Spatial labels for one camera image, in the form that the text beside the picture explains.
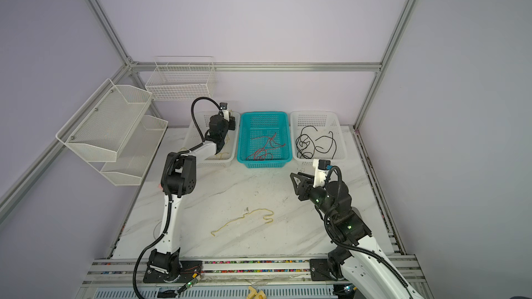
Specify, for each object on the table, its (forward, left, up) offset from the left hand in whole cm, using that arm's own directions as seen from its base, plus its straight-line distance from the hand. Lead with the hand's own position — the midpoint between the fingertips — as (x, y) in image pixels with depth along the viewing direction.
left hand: (229, 112), depth 107 cm
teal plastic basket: (-4, -18, -17) cm, 25 cm away
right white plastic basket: (-5, -48, -11) cm, 49 cm away
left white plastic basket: (-10, +20, -10) cm, 24 cm away
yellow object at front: (-77, -17, -15) cm, 80 cm away
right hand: (-44, -30, +10) cm, 54 cm away
